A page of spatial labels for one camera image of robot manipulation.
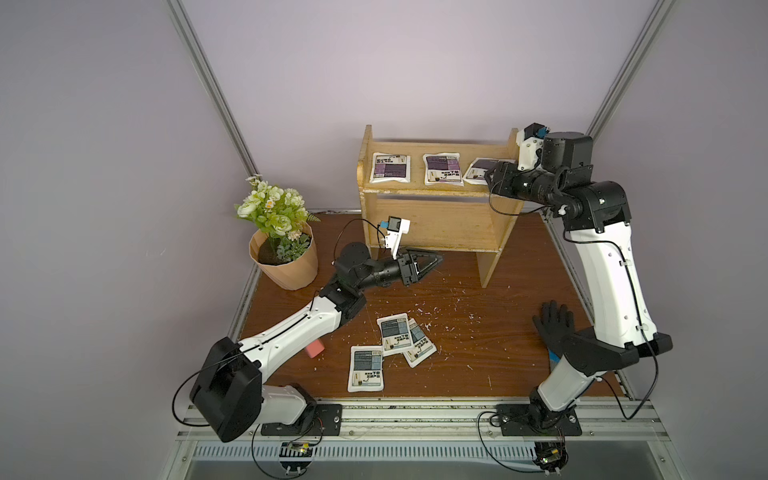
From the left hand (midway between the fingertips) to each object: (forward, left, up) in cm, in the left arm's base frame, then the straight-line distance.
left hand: (441, 262), depth 63 cm
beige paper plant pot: (+13, +42, -19) cm, 48 cm away
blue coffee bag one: (-3, +10, -33) cm, 35 cm away
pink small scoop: (-7, +33, -33) cm, 47 cm away
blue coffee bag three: (-12, +18, -34) cm, 41 cm away
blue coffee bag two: (-6, +2, -34) cm, 34 cm away
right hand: (+18, -13, +14) cm, 26 cm away
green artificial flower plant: (+22, +43, -8) cm, 49 cm away
